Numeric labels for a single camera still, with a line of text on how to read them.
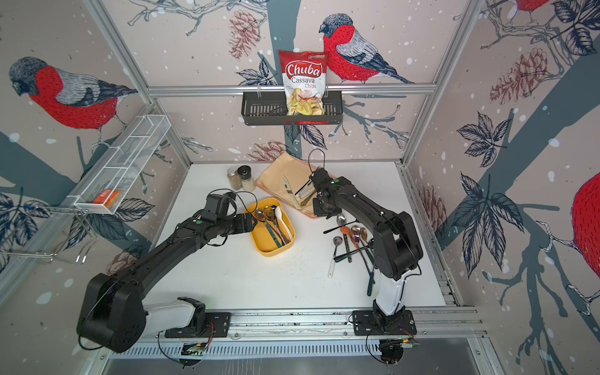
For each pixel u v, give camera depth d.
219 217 0.66
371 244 0.90
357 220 0.98
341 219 0.98
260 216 0.98
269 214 0.97
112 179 0.74
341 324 0.75
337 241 0.93
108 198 0.64
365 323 0.73
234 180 1.05
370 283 0.81
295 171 1.22
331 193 0.64
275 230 0.95
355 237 0.91
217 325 0.73
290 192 1.08
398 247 0.48
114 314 0.40
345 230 0.95
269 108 0.95
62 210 0.60
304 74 0.82
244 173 1.03
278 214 0.98
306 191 1.08
